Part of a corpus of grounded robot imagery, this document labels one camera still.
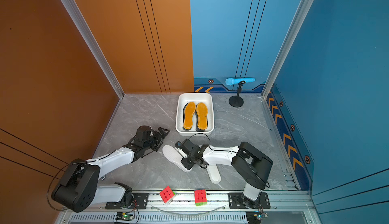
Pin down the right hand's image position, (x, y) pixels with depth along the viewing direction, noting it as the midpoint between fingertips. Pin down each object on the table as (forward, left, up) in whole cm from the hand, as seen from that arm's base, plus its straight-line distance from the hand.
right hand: (185, 161), depth 87 cm
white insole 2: (-7, -16, +1) cm, 17 cm away
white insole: (+3, +6, 0) cm, 7 cm away
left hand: (+14, +10, +8) cm, 19 cm away
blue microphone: (+42, -28, +24) cm, 56 cm away
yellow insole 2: (+34, -10, +4) cm, 35 cm away
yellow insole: (+34, -1, +4) cm, 34 cm away
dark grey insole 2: (+20, -7, +3) cm, 21 cm away
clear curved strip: (-24, -11, -1) cm, 27 cm away
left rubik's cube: (-18, +7, +5) cm, 20 cm away
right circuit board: (-26, -34, -1) cm, 43 cm away
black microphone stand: (+46, -36, +2) cm, 58 cm away
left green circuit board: (-26, +28, -1) cm, 38 cm away
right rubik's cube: (-19, -9, +5) cm, 22 cm away
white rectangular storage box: (+32, -5, +3) cm, 33 cm away
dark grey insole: (+20, +2, +3) cm, 20 cm away
